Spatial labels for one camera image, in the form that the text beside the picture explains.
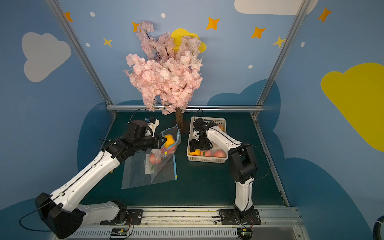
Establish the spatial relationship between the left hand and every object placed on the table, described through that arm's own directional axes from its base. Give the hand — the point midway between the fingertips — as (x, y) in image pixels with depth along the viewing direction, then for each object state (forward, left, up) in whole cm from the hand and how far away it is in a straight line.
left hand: (166, 137), depth 74 cm
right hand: (+6, -16, -19) cm, 26 cm away
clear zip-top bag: (-7, +20, -26) cm, 34 cm away
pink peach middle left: (+2, -22, -19) cm, 29 cm away
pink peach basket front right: (+3, -30, -20) cm, 36 cm away
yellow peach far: (+2, -1, -6) cm, 6 cm away
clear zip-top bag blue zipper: (-5, +4, -20) cm, 21 cm away
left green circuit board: (-38, +21, -28) cm, 52 cm away
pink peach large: (-3, +9, -20) cm, 22 cm away
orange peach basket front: (+2, -16, -18) cm, 24 cm away
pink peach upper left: (+1, -1, -14) cm, 14 cm away
